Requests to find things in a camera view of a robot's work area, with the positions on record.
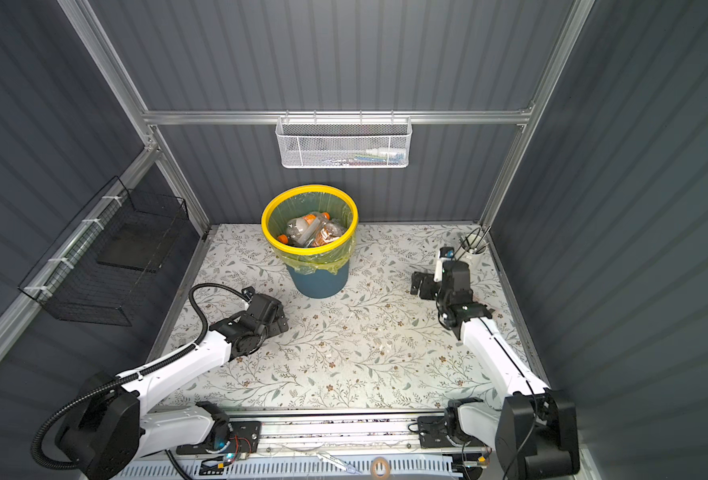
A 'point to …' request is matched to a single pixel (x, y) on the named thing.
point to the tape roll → (380, 468)
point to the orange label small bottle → (300, 229)
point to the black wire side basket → (100, 271)
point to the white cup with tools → (473, 247)
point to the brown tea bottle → (326, 231)
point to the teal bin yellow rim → (312, 272)
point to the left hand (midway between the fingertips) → (269, 321)
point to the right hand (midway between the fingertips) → (433, 277)
